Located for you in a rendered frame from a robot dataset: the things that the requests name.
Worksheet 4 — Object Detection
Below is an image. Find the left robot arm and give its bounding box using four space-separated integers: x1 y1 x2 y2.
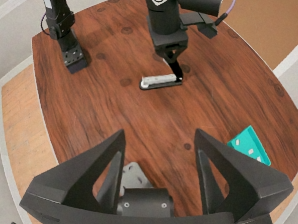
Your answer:
43 0 222 67

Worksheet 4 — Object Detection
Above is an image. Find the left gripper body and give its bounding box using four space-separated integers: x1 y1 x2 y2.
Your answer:
146 4 218 52

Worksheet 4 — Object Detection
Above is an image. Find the teal shallow tray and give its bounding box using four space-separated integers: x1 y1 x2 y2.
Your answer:
227 126 271 166

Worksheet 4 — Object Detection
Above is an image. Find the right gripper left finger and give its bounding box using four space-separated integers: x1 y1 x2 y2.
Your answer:
26 129 126 215

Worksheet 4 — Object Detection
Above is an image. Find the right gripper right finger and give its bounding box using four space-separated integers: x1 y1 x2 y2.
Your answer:
194 128 294 224

